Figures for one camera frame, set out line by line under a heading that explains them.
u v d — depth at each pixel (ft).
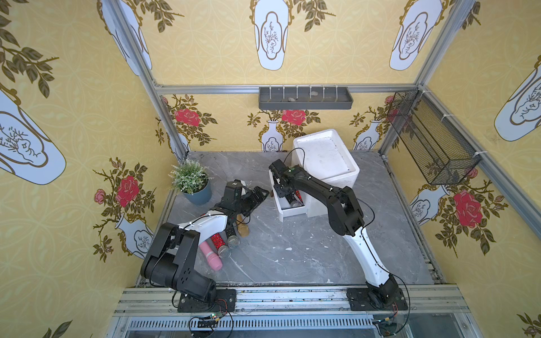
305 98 3.03
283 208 2.96
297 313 2.37
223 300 2.40
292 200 3.18
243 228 2.89
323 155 2.89
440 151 2.17
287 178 2.50
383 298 2.10
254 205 2.62
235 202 2.35
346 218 2.02
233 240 2.80
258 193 2.68
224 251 2.68
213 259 2.64
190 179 2.88
